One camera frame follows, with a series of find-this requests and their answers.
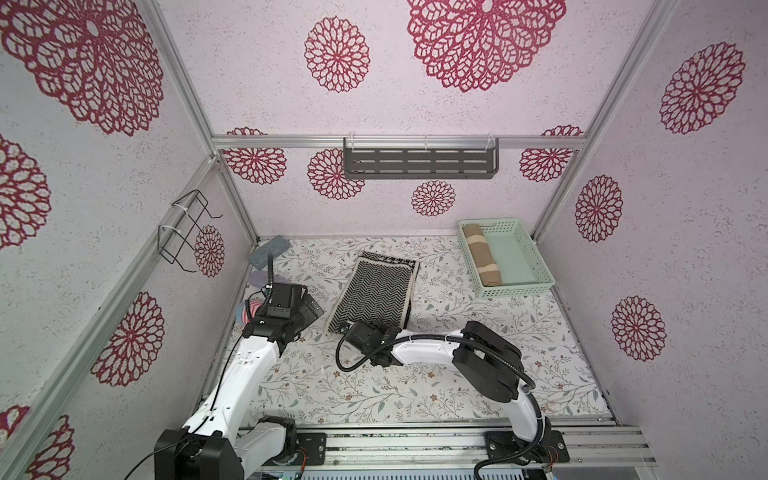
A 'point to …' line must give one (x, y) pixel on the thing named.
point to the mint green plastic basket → (523, 266)
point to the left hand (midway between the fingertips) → (306, 315)
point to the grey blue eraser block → (276, 246)
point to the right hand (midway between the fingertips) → (374, 327)
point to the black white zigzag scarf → (379, 288)
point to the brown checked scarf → (483, 257)
